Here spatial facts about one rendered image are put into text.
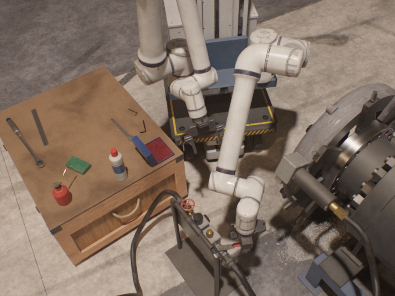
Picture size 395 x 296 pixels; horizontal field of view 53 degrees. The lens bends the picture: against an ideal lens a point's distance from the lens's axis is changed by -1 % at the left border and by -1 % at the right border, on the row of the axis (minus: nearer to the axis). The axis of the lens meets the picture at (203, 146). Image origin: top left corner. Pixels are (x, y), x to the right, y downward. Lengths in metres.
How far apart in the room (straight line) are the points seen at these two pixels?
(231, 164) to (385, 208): 0.66
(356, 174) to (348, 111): 0.32
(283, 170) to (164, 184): 0.84
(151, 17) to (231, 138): 0.67
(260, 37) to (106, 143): 1.06
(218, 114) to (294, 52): 1.06
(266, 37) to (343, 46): 1.69
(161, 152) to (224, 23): 0.84
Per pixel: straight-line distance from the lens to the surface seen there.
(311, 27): 4.06
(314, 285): 2.38
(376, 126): 2.02
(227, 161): 1.70
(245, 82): 1.70
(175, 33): 2.54
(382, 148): 2.01
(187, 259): 2.41
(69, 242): 2.28
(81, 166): 2.26
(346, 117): 1.83
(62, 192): 2.10
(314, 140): 1.82
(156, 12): 1.91
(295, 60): 1.68
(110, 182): 2.18
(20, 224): 2.80
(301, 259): 2.46
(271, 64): 1.69
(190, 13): 1.88
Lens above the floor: 2.21
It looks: 51 degrees down
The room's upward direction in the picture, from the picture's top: 2 degrees counter-clockwise
